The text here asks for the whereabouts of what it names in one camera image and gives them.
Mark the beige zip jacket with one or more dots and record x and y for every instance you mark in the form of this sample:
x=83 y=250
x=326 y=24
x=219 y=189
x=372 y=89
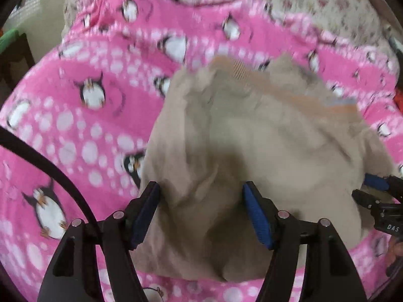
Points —
x=304 y=148

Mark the green plastic basket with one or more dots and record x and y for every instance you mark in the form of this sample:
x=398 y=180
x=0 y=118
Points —
x=7 y=38

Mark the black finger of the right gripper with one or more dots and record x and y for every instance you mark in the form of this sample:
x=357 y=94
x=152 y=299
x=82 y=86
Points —
x=364 y=199

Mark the dark wooden chair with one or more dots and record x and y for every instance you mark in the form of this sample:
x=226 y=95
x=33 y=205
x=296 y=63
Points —
x=16 y=60

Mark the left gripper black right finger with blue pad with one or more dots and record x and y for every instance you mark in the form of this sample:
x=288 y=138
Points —
x=330 y=273

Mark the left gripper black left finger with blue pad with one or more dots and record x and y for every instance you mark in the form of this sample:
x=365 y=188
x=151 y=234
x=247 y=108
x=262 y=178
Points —
x=73 y=273

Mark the person's right hand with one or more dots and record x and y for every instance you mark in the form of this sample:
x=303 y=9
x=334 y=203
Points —
x=394 y=252

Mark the pink penguin print blanket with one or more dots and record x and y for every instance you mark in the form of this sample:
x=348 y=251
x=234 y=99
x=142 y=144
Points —
x=90 y=104

